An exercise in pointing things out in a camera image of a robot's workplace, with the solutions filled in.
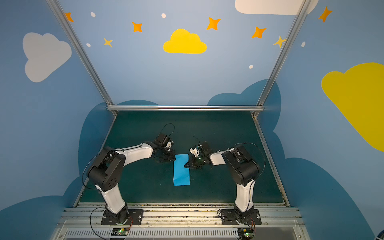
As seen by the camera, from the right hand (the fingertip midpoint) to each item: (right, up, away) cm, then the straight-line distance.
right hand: (185, 166), depth 93 cm
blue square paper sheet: (-2, -4, -3) cm, 5 cm away
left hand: (-5, +4, +1) cm, 7 cm away
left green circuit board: (-31, -27, -21) cm, 46 cm away
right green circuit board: (+31, -27, -21) cm, 46 cm away
